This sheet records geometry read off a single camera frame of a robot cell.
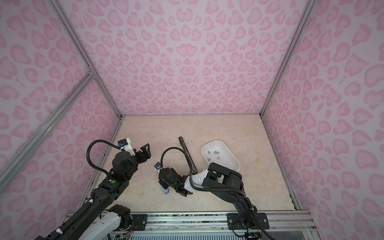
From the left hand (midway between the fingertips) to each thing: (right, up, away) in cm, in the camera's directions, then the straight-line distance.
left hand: (143, 144), depth 79 cm
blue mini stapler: (+12, -25, +2) cm, 28 cm away
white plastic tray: (+41, -8, +20) cm, 46 cm away
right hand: (+8, -17, +9) cm, 21 cm away
